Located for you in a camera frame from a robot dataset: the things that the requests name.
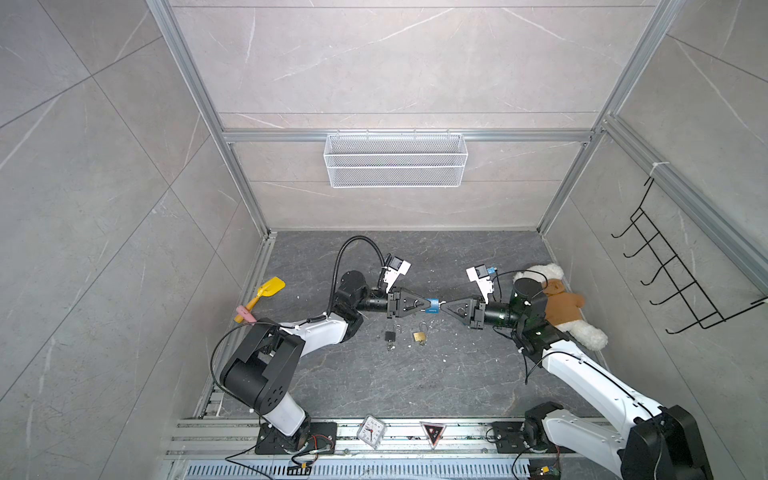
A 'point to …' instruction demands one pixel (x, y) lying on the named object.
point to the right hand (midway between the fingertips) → (443, 307)
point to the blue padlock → (434, 306)
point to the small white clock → (371, 430)
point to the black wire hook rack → (703, 314)
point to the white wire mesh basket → (395, 160)
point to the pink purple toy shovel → (244, 312)
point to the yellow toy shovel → (273, 287)
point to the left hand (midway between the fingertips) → (427, 302)
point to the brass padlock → (419, 336)
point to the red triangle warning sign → (433, 432)
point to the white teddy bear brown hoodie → (563, 309)
